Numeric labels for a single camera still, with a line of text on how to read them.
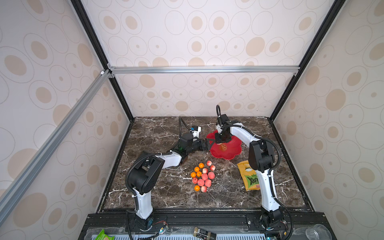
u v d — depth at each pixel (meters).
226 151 1.02
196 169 0.90
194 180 0.85
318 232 0.71
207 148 0.81
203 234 0.68
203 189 0.83
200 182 0.84
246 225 0.73
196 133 0.83
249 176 0.87
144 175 0.49
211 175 0.87
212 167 0.91
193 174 0.88
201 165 0.92
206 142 1.08
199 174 0.87
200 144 0.81
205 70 0.92
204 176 0.86
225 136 0.88
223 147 1.03
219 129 0.84
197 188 0.83
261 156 0.60
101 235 0.69
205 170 0.89
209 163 0.93
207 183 0.85
